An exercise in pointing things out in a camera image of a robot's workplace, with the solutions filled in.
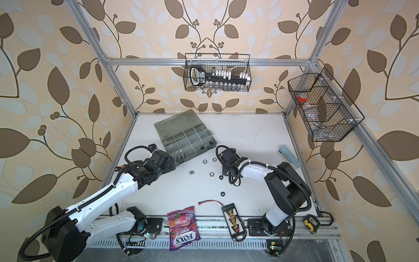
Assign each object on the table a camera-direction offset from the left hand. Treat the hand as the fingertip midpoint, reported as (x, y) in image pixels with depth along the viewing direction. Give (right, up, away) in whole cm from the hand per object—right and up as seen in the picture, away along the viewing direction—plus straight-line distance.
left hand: (163, 162), depth 82 cm
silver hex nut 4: (+13, -8, +9) cm, 17 cm away
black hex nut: (+30, -10, +8) cm, 32 cm away
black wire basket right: (+79, +27, -4) cm, 84 cm away
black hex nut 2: (+30, -17, +2) cm, 35 cm away
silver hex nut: (+20, -2, +14) cm, 25 cm away
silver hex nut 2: (+26, -1, +14) cm, 29 cm away
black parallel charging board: (+36, -26, -8) cm, 45 cm away
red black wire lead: (+21, -20, 0) cm, 29 cm away
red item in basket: (+74, +34, +5) cm, 81 cm away
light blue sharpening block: (+70, 0, +11) cm, 71 cm away
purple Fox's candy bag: (+12, -27, -10) cm, 32 cm away
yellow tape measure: (+71, -26, -9) cm, 76 cm away
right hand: (+34, -7, +11) cm, 36 cm away
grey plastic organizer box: (+7, +13, +21) cm, 25 cm away
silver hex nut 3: (+24, -8, +9) cm, 27 cm away
